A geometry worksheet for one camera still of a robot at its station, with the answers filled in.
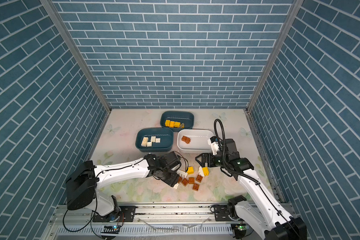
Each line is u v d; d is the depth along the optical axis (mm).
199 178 847
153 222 723
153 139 1019
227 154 597
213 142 708
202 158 681
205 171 868
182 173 838
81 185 422
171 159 632
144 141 992
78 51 872
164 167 617
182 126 1070
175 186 731
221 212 737
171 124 1089
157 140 1016
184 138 1017
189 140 1016
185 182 840
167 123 1085
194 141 1054
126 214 742
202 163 687
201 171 864
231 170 544
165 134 1050
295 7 707
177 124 1081
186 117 1155
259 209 460
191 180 830
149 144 990
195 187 812
